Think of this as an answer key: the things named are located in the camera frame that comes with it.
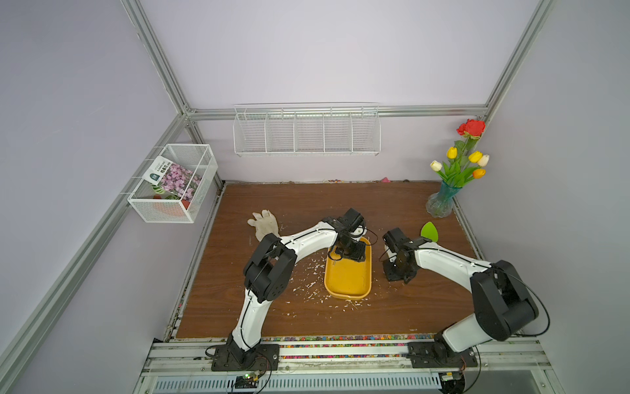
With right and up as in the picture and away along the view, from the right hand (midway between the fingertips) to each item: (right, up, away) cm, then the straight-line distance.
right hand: (391, 273), depth 90 cm
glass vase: (+25, +26, +14) cm, 39 cm away
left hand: (-11, +5, -1) cm, 12 cm away
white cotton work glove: (-51, +17, +15) cm, 55 cm away
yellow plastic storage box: (-17, -2, -2) cm, 17 cm away
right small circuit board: (+13, -27, -18) cm, 35 cm away
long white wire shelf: (-32, +56, +9) cm, 65 cm away
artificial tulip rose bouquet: (+29, +41, +4) cm, 50 cm away
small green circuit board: (-48, -27, -19) cm, 58 cm away
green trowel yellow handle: (+20, +14, +13) cm, 27 cm away
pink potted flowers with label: (-71, +33, -16) cm, 80 cm away
